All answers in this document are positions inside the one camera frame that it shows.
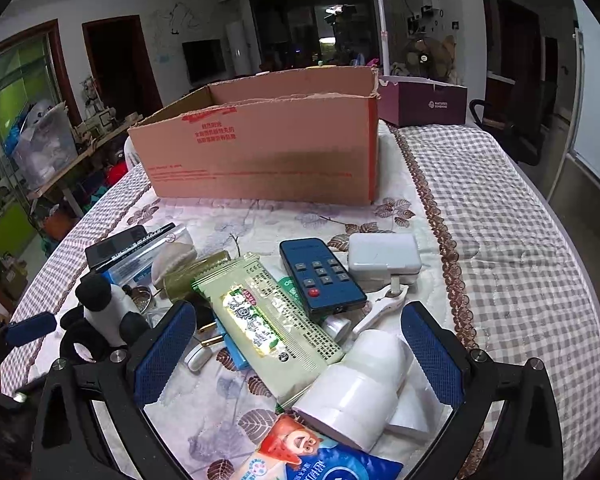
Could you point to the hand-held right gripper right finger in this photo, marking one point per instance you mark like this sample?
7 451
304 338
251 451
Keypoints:
432 355

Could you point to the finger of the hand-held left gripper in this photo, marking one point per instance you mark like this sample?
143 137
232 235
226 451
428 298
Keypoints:
32 327
19 397

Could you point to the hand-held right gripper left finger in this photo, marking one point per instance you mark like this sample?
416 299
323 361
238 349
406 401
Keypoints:
165 355

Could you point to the green printed packet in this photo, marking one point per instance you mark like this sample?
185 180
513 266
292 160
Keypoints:
260 325

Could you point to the brown cardboard box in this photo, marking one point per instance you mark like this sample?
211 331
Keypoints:
260 160

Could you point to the small white plastic object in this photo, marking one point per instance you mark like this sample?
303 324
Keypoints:
197 358

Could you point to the white tissue roll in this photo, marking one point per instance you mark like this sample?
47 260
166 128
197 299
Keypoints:
380 360

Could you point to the black power plug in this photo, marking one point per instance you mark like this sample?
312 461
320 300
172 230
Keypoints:
205 317

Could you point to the white tissue pack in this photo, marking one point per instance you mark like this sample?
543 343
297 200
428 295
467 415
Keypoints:
415 415

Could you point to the white plastic clip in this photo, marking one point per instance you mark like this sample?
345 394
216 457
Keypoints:
380 310

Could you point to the blue flat box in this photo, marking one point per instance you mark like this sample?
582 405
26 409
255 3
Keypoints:
235 355

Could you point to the panda plush toy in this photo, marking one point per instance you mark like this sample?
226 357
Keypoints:
105 310

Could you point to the white scallop shell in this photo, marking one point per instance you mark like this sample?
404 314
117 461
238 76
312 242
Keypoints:
172 260

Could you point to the clear plastic case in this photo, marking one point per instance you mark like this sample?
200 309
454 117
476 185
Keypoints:
150 260

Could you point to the white tape rolls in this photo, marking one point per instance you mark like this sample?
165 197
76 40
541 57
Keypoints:
350 405

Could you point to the silver bottle cap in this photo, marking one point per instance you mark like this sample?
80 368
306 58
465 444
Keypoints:
337 327

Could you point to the white power adapter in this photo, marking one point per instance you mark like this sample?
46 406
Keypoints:
385 255

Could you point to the black smartphone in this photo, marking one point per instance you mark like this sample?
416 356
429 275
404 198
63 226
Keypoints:
112 250

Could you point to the white green packet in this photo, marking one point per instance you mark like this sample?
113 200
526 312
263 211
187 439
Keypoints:
290 290

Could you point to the dark blue remote control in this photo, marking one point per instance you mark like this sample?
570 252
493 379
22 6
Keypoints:
315 275

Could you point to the cartoon bear packet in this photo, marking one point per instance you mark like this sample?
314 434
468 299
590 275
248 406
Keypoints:
300 455

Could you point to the clear plastic storage box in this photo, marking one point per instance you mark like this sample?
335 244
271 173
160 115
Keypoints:
45 150

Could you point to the wooden side table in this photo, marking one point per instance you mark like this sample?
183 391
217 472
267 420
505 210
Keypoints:
95 145

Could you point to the white plastic chair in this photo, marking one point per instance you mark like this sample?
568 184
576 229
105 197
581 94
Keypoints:
131 152

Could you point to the maroon gift box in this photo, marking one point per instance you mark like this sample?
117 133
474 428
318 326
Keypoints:
430 105

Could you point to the black office chair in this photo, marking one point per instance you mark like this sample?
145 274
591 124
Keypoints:
530 115

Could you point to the dark wooden door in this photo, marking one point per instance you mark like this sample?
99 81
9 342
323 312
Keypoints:
120 70

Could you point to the whiteboard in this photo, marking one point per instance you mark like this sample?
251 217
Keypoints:
595 110

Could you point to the black flat television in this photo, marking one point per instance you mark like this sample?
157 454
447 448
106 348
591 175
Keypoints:
202 60

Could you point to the dark electric fan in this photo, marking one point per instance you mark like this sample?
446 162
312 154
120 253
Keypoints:
422 57

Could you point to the white standing air conditioner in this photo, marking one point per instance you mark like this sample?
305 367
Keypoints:
237 50

